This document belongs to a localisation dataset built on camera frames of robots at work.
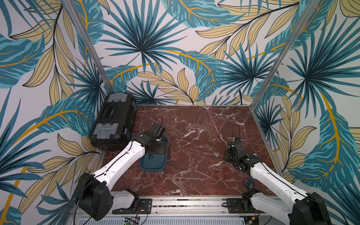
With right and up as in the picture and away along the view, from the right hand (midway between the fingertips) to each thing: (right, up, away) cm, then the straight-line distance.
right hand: (228, 153), depth 86 cm
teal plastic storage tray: (-44, -5, +1) cm, 44 cm away
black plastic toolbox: (-69, +16, -3) cm, 71 cm away
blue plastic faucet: (+19, -2, +5) cm, 20 cm away
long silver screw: (-4, -1, +6) cm, 8 cm away
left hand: (-41, +3, -6) cm, 42 cm away
